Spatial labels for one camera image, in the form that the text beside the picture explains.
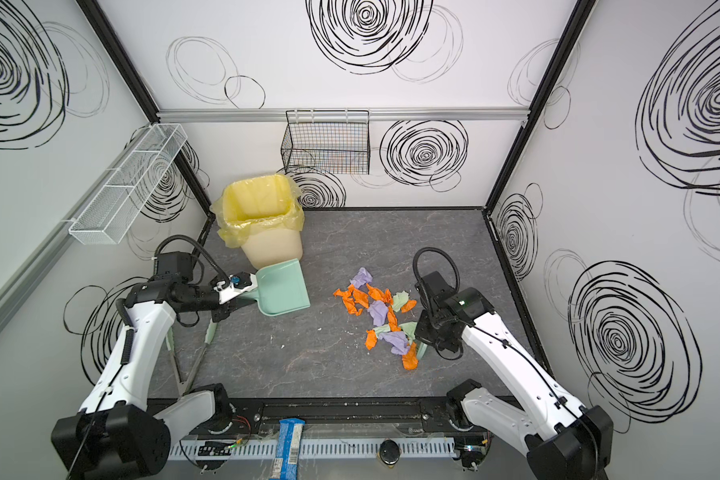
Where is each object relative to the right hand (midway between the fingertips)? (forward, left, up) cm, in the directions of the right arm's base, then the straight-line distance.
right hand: (416, 341), depth 74 cm
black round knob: (-23, +7, -2) cm, 24 cm away
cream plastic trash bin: (+26, +41, +4) cm, 48 cm away
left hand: (+11, +43, +5) cm, 45 cm away
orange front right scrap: (-1, 0, -12) cm, 12 cm away
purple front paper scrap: (+4, +3, -11) cm, 12 cm away
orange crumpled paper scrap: (+19, +9, -11) cm, 24 cm away
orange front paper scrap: (+5, +11, -12) cm, 17 cm away
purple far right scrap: (+25, +15, -11) cm, 31 cm away
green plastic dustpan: (+12, +36, +5) cm, 38 cm away
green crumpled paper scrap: (+18, +2, -11) cm, 21 cm away
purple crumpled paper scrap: (+14, +9, -11) cm, 20 cm away
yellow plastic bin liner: (+45, +45, +5) cm, 64 cm away
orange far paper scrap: (+15, 0, -12) cm, 20 cm away
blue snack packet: (-25, +30, -11) cm, 41 cm away
